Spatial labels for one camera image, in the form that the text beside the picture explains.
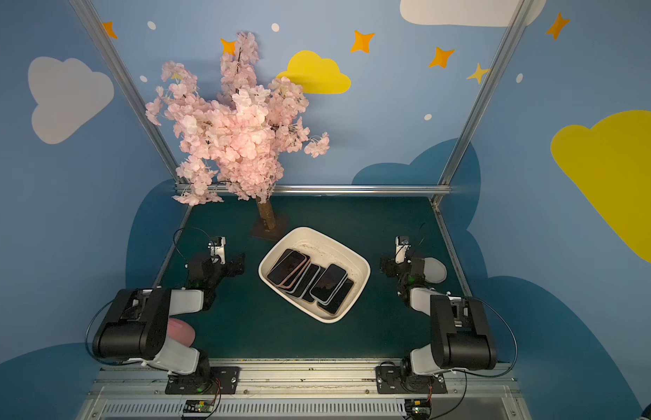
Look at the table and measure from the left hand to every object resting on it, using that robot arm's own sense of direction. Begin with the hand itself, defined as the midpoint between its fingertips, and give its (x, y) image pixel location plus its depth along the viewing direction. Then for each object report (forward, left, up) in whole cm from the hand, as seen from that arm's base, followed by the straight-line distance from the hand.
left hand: (230, 250), depth 95 cm
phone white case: (-10, -37, -5) cm, 38 cm away
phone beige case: (-15, -40, -7) cm, 43 cm away
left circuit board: (-47, -1, -8) cm, 47 cm away
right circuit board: (-45, -63, -9) cm, 78 cm away
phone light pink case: (-6, -29, -6) cm, 31 cm away
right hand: (+1, -62, 0) cm, 62 cm away
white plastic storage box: (+6, -34, -6) cm, 35 cm away
